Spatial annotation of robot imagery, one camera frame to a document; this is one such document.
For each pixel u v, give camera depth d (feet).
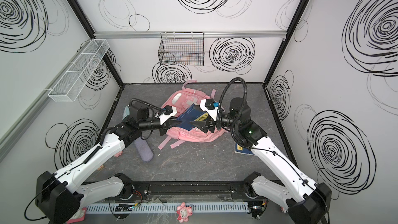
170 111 1.99
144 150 2.77
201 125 1.80
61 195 1.22
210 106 1.63
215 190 2.48
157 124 2.07
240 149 2.84
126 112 3.16
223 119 1.80
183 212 2.15
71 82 2.41
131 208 2.36
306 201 1.22
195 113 2.19
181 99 3.36
